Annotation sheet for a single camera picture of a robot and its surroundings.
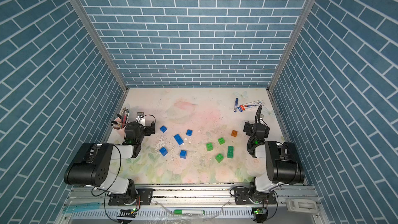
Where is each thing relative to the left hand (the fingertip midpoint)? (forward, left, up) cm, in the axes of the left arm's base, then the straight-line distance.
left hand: (149, 120), depth 93 cm
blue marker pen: (+17, -57, -5) cm, 60 cm away
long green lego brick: (-18, -49, -5) cm, 52 cm away
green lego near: (-21, -42, -3) cm, 47 cm away
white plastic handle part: (-43, -79, -3) cm, 90 cm away
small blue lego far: (-2, -8, -6) cm, 10 cm away
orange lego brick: (-5, -53, -6) cm, 54 cm away
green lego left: (-15, -37, -4) cm, 40 cm away
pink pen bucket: (-5, +16, +1) cm, 16 cm away
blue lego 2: (-19, -22, -4) cm, 30 cm away
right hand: (-1, -67, 0) cm, 67 cm away
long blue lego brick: (-9, -19, -6) cm, 22 cm away
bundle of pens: (-3, +12, +6) cm, 14 cm away
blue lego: (-18, -11, -4) cm, 21 cm away
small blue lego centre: (-4, -25, -6) cm, 26 cm away
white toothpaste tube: (+15, -62, -5) cm, 64 cm away
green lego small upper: (-11, -44, -5) cm, 46 cm away
